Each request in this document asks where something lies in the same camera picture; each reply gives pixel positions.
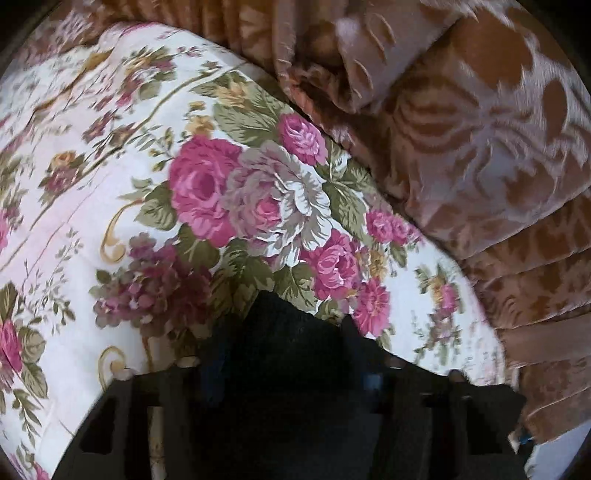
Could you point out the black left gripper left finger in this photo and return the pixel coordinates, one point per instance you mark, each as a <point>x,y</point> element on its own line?
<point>113,440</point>

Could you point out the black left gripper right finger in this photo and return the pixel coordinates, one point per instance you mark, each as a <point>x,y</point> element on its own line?
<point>436,426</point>

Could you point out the black pants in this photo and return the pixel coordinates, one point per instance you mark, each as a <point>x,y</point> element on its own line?
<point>285,395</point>

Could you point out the floral bed sheet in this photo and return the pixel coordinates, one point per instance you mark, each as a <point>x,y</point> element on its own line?
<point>155,181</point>

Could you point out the brown patterned quilt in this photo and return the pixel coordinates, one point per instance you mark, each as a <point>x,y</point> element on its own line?
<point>474,117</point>

